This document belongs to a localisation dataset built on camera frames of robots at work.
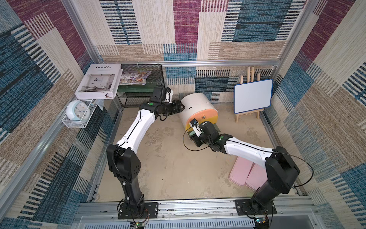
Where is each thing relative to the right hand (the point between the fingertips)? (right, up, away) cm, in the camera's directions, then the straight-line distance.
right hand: (193, 133), depth 87 cm
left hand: (-8, +15, -4) cm, 18 cm away
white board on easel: (+41, +23, +12) cm, 49 cm away
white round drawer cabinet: (+1, +19, +4) cm, 19 cm away
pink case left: (+28, -22, -2) cm, 35 cm away
